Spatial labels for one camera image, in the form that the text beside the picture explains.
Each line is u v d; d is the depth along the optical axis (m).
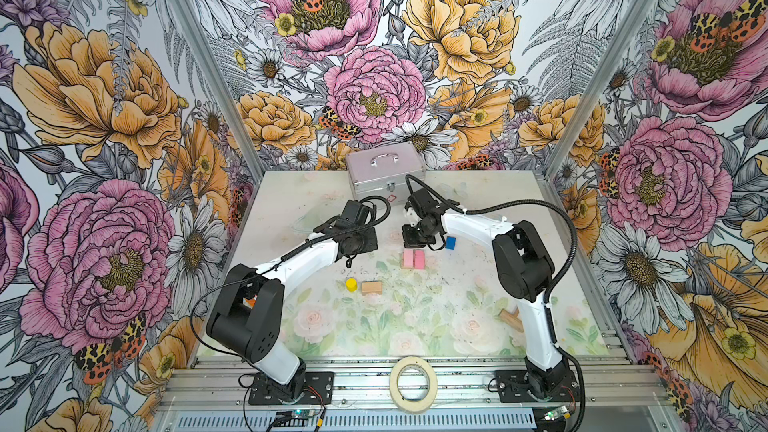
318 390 0.74
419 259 0.96
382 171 1.03
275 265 0.50
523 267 0.56
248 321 0.45
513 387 0.73
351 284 0.90
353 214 0.70
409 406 0.69
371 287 0.90
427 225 0.77
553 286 0.56
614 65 0.89
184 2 0.77
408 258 0.97
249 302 0.50
